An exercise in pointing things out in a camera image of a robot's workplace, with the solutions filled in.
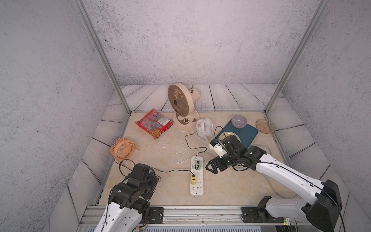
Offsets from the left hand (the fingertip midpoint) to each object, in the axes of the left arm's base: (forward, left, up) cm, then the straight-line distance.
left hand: (162, 181), depth 74 cm
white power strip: (-2, -18, -7) cm, 20 cm away
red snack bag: (+44, +11, -5) cm, 45 cm away
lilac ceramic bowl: (+45, -52, -6) cm, 69 cm away
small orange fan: (+20, +26, 0) cm, 33 cm away
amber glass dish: (+43, -72, -10) cm, 85 cm away
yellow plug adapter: (+2, -16, -4) cm, 16 cm away
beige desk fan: (+45, -10, +15) cm, 48 cm away
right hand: (+6, -26, +5) cm, 27 cm away
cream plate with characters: (+35, -41, -9) cm, 55 cm away
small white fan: (+33, -24, +1) cm, 41 cm away
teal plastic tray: (+35, -57, -9) cm, 68 cm away
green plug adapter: (+9, -19, -3) cm, 21 cm away
